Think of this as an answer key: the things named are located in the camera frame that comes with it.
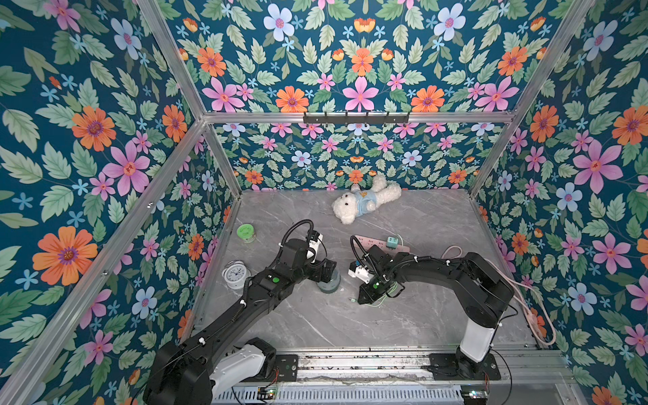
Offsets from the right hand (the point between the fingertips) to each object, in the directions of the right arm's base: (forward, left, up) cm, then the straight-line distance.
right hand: (365, 296), depth 88 cm
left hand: (+6, +13, +16) cm, 21 cm away
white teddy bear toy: (+35, +6, +9) cm, 37 cm away
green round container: (+23, +48, +6) cm, 54 cm away
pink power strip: (+20, -1, +4) cm, 21 cm away
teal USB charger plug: (+19, -11, +6) cm, 23 cm away
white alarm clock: (+5, +47, +4) cm, 48 cm away
